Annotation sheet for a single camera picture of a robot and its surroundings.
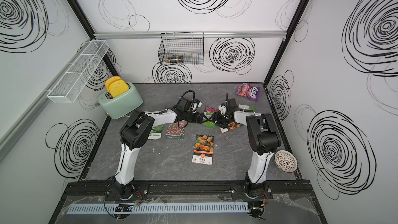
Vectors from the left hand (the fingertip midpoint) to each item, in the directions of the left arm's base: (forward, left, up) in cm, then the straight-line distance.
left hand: (204, 120), depth 97 cm
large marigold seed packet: (-18, 0, -2) cm, 18 cm away
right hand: (0, -6, 0) cm, 6 cm away
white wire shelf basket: (-1, +65, +30) cm, 71 cm away
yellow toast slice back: (+13, +58, +19) cm, 62 cm away
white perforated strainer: (-23, -44, -1) cm, 50 cm away
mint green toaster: (+2, +53, +9) cm, 54 cm away
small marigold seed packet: (-3, -17, -1) cm, 17 cm away
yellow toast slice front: (+11, +52, +17) cm, 56 cm away
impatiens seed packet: (+7, -3, -1) cm, 7 cm away
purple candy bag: (+26, -32, +2) cm, 41 cm away
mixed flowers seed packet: (-7, +18, -2) cm, 20 cm away
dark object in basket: (+22, +19, +30) cm, 41 cm away
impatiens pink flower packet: (+13, -29, -2) cm, 32 cm away
